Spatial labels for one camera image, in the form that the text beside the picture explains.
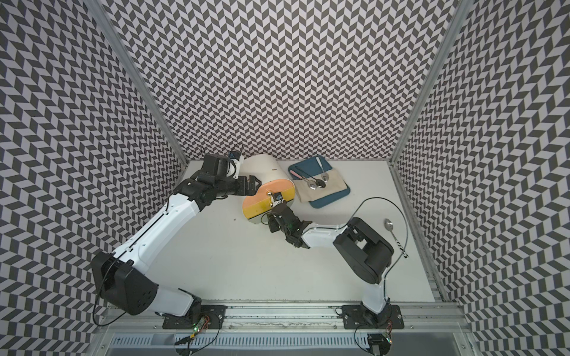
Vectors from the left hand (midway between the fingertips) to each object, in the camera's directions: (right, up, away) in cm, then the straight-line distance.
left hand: (250, 185), depth 80 cm
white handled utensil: (+31, +4, +32) cm, 45 cm away
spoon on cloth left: (+24, 0, +29) cm, 38 cm away
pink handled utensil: (+16, +5, +35) cm, 39 cm away
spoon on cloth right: (+28, +1, +30) cm, 41 cm away
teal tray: (+25, +10, +36) cm, 45 cm away
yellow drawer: (+3, -9, +12) cm, 16 cm away
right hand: (+7, -13, +12) cm, 19 cm away
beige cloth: (+36, 0, +28) cm, 45 cm away
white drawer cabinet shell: (+5, +7, +9) cm, 12 cm away
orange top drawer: (+8, 0, -1) cm, 8 cm away
